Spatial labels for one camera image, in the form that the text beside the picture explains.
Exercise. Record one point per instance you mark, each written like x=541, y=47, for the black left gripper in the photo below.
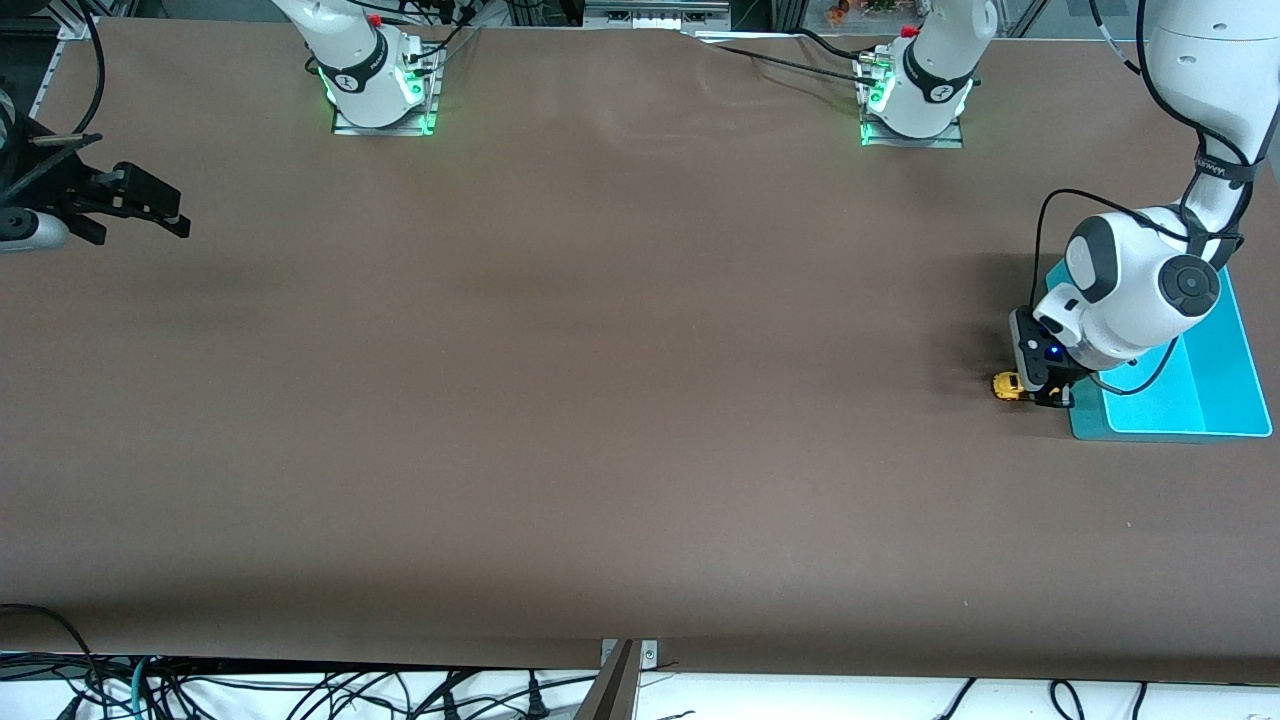
x=1058, y=391

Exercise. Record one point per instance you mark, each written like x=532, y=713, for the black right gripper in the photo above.
x=62, y=186

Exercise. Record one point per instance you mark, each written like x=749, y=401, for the yellow beetle toy car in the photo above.
x=1005, y=386

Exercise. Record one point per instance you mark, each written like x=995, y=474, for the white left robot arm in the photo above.
x=1130, y=280

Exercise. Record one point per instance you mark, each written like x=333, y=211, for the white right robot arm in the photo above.
x=355, y=60

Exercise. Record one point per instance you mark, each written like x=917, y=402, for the teal plastic bin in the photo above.
x=1215, y=390

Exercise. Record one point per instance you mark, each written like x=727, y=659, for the brown slanted bar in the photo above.
x=612, y=690

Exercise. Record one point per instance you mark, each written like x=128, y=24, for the grey box behind table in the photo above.
x=650, y=15

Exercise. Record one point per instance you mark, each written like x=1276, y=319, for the aluminium corner bracket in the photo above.
x=78, y=27

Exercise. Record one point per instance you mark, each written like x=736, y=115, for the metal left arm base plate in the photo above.
x=950, y=141

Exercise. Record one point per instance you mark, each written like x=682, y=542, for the silver table edge bracket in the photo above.
x=650, y=655

